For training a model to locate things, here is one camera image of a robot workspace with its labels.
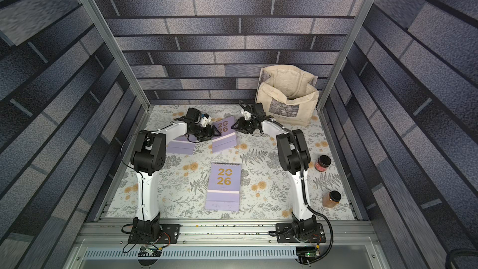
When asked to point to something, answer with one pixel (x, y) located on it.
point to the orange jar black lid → (331, 199)
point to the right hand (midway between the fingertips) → (232, 126)
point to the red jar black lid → (323, 162)
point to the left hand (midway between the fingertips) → (218, 134)
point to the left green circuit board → (146, 251)
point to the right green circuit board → (306, 251)
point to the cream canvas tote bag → (288, 94)
